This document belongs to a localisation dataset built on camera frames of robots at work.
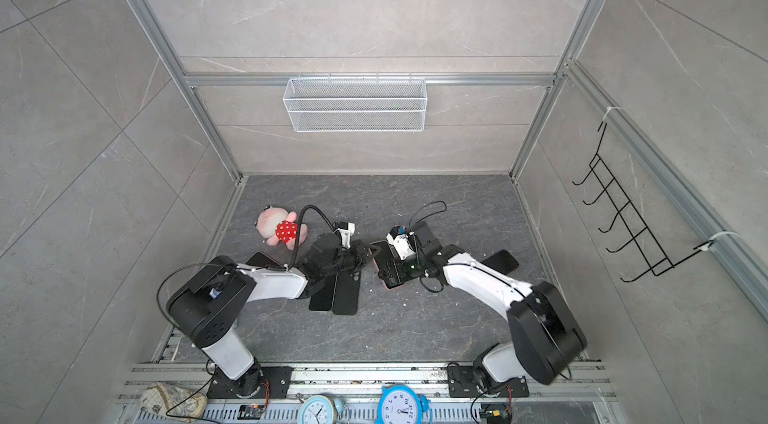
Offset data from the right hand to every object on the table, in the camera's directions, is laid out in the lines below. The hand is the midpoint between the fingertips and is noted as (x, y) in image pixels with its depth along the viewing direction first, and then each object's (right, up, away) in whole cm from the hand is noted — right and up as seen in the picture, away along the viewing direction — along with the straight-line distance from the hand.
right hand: (393, 270), depth 84 cm
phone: (0, +2, -10) cm, 10 cm away
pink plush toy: (-39, +12, +13) cm, 43 cm away
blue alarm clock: (+1, -28, -16) cm, 32 cm away
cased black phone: (+36, 0, +13) cm, 38 cm away
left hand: (-2, +7, +1) cm, 8 cm away
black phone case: (-14, -8, +3) cm, 17 cm away
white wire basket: (-12, +54, +16) cm, 57 cm away
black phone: (-21, -9, +1) cm, 23 cm away
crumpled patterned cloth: (-51, -27, -16) cm, 60 cm away
